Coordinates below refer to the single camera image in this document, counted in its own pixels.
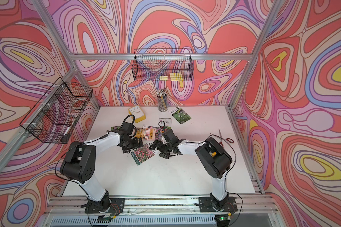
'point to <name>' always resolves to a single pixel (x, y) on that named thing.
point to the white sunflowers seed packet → (167, 121)
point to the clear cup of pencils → (162, 100)
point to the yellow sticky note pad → (176, 76)
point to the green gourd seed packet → (180, 115)
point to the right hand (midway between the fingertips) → (154, 155)
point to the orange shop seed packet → (148, 134)
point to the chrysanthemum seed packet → (159, 131)
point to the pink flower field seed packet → (141, 154)
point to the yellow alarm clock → (139, 114)
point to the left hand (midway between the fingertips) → (139, 147)
